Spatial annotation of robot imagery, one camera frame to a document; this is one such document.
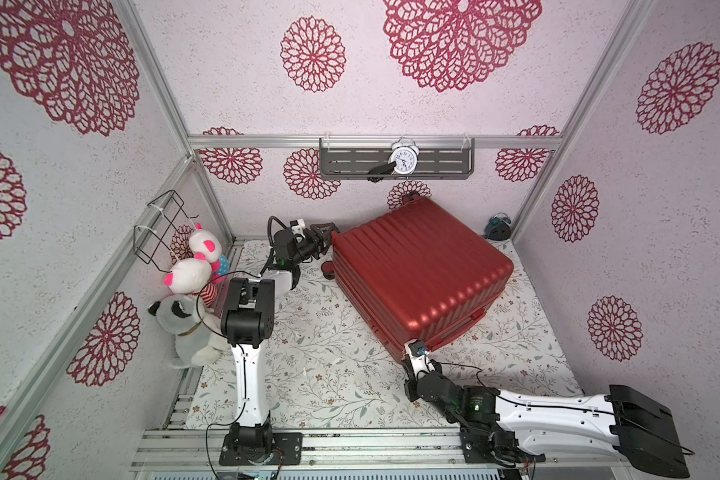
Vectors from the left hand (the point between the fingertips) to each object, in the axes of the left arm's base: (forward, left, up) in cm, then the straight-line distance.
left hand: (336, 227), depth 97 cm
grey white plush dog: (-33, +37, -6) cm, 50 cm away
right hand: (-41, -18, -10) cm, 46 cm away
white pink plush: (-21, +38, +2) cm, 44 cm away
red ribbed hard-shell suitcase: (-22, -22, +5) cm, 31 cm away
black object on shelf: (+11, -15, +14) cm, 23 cm away
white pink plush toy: (-8, +39, +1) cm, 40 cm away
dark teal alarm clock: (+15, -62, -14) cm, 65 cm away
